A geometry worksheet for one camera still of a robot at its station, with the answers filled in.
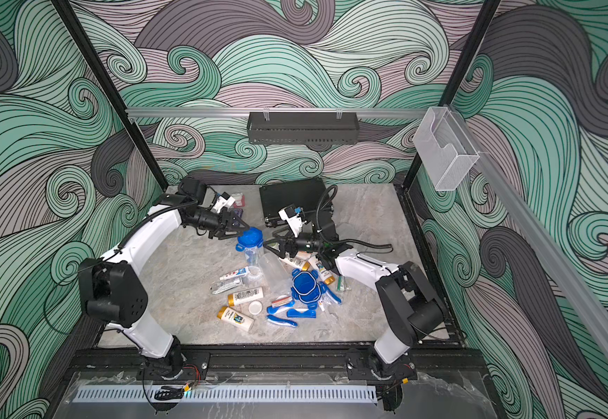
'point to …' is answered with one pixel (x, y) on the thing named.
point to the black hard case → (309, 195)
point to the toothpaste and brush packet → (328, 296)
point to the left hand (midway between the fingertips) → (245, 228)
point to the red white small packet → (281, 301)
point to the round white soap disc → (255, 307)
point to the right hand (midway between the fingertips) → (267, 242)
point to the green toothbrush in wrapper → (340, 282)
